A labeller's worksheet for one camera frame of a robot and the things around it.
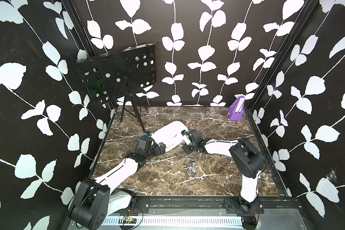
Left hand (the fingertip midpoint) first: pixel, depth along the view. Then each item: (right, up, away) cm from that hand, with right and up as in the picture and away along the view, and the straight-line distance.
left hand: (161, 144), depth 88 cm
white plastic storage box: (+5, +4, +15) cm, 16 cm away
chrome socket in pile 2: (+16, -17, -2) cm, 23 cm away
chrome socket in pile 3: (+20, -18, -3) cm, 27 cm away
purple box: (+56, +22, +20) cm, 64 cm away
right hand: (+15, -1, +9) cm, 17 cm away
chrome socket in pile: (+20, -12, 0) cm, 24 cm away
